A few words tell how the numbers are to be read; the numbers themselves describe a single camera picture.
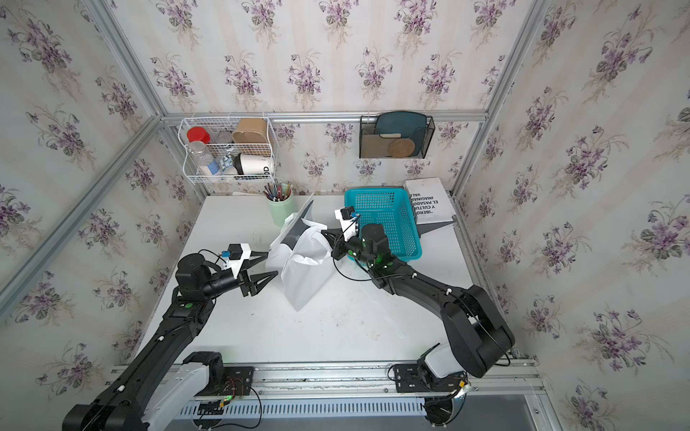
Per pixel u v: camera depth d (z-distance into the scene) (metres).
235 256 0.62
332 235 0.75
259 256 0.74
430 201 1.07
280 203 0.98
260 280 0.68
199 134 0.93
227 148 0.93
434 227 1.04
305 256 0.68
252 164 0.91
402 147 0.97
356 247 0.70
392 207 1.12
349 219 0.69
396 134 0.94
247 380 0.73
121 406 0.40
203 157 0.91
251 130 0.89
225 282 0.65
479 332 0.43
